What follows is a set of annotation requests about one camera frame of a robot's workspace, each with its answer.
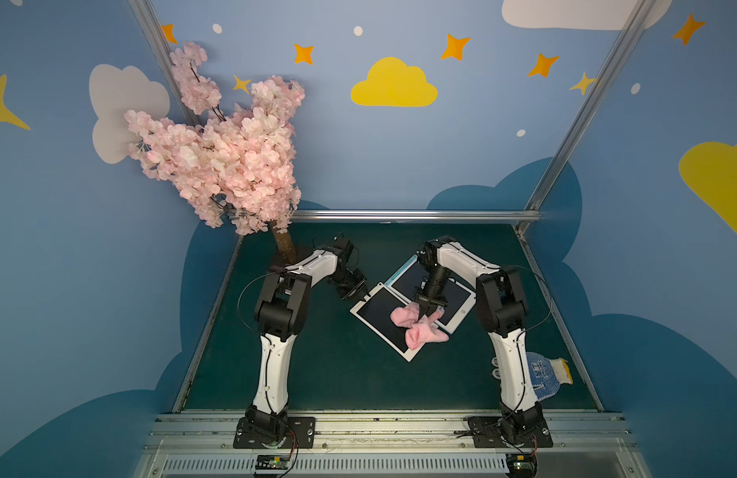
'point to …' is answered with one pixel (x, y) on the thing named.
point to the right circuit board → (522, 464)
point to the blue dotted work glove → (547, 374)
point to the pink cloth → (420, 329)
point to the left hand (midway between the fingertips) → (371, 292)
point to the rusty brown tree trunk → (285, 245)
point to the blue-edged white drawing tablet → (408, 282)
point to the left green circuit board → (272, 462)
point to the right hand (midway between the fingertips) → (422, 318)
